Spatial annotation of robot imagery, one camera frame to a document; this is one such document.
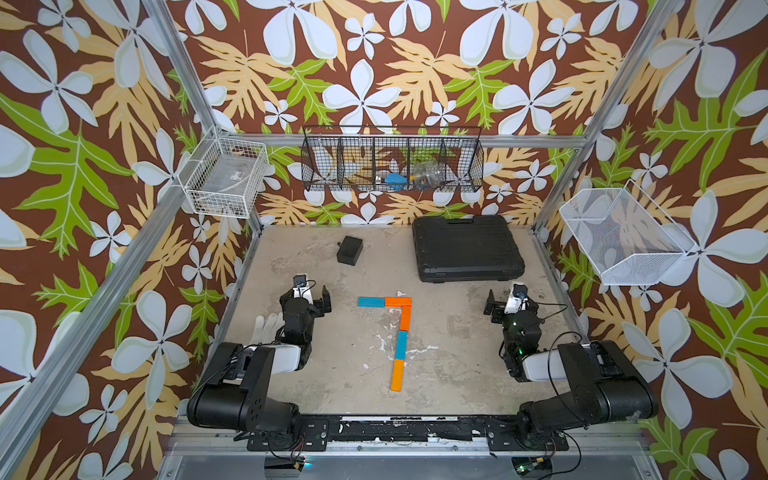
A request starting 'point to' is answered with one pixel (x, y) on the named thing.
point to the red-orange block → (405, 318)
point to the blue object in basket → (396, 182)
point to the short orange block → (398, 302)
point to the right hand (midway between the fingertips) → (506, 291)
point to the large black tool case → (454, 249)
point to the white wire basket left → (226, 175)
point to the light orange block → (397, 375)
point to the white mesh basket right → (625, 236)
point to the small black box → (350, 250)
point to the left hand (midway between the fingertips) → (308, 285)
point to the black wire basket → (392, 158)
